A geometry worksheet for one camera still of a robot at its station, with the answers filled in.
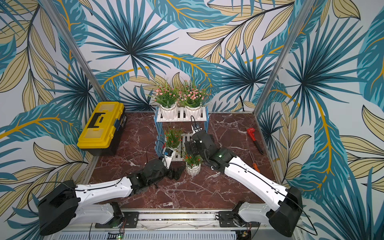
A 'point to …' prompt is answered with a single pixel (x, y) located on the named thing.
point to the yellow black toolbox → (102, 133)
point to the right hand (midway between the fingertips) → (196, 139)
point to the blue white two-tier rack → (159, 143)
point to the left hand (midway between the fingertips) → (178, 164)
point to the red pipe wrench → (250, 131)
